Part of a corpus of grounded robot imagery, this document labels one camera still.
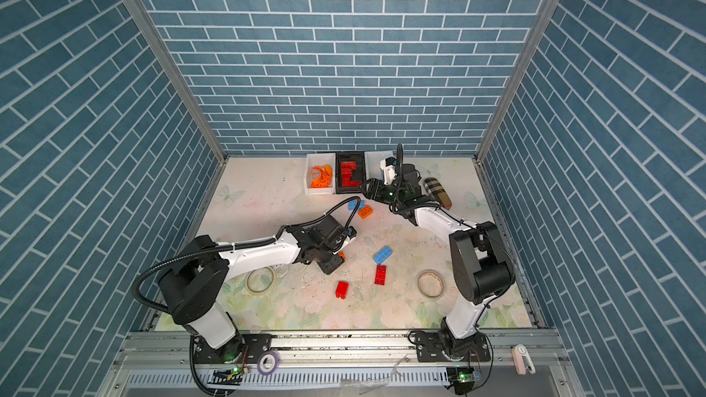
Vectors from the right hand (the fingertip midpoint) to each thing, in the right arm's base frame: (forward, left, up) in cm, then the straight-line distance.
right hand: (366, 188), depth 90 cm
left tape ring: (-27, +32, -17) cm, 45 cm away
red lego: (+22, +10, -14) cm, 28 cm away
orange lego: (+1, +1, -16) cm, 16 cm away
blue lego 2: (-16, -7, -16) cm, 23 cm away
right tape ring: (-24, -22, -18) cm, 37 cm away
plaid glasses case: (+11, -26, -13) cm, 31 cm away
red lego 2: (-23, -6, -16) cm, 28 cm away
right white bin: (+24, 0, -13) cm, 28 cm away
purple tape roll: (-48, +20, -16) cm, 55 cm away
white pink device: (-43, -44, -15) cm, 63 cm away
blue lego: (-10, +3, +4) cm, 11 cm away
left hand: (-19, +7, -14) cm, 25 cm away
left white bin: (+15, +20, -11) cm, 27 cm away
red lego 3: (-28, +5, -15) cm, 32 cm away
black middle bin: (+22, +5, -17) cm, 28 cm away
